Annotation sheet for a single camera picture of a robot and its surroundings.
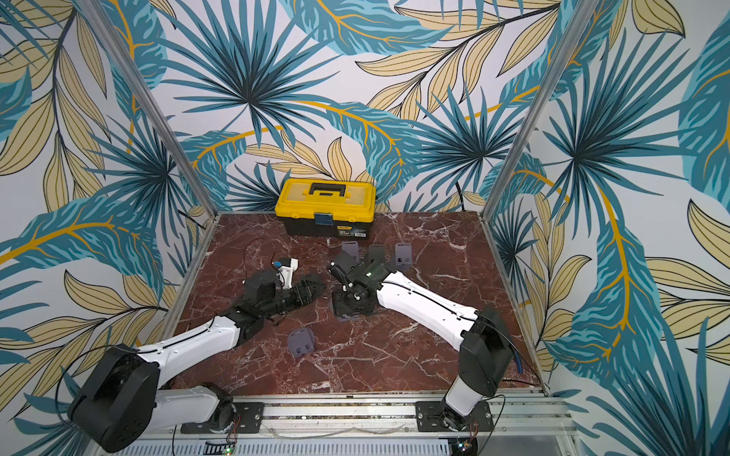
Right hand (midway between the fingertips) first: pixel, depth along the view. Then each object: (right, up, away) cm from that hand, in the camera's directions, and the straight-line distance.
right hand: (342, 308), depth 79 cm
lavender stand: (+2, +16, +21) cm, 26 cm away
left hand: (-6, +4, +2) cm, 7 cm away
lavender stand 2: (+20, +14, +22) cm, 33 cm away
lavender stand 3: (-13, -12, +7) cm, 19 cm away
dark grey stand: (+10, +14, +22) cm, 28 cm away
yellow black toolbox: (-7, +29, +21) cm, 37 cm away
